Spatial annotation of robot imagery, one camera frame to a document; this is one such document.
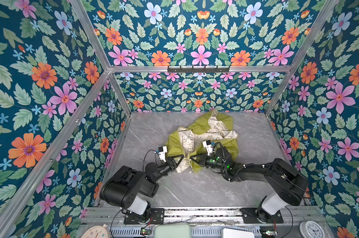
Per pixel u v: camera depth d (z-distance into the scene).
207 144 0.78
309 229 0.67
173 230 0.68
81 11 0.69
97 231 0.68
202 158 0.77
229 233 0.66
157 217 0.73
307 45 0.80
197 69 0.93
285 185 0.44
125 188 0.45
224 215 0.75
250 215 0.72
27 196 0.47
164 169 0.73
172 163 0.73
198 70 0.93
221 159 0.65
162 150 0.78
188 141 0.91
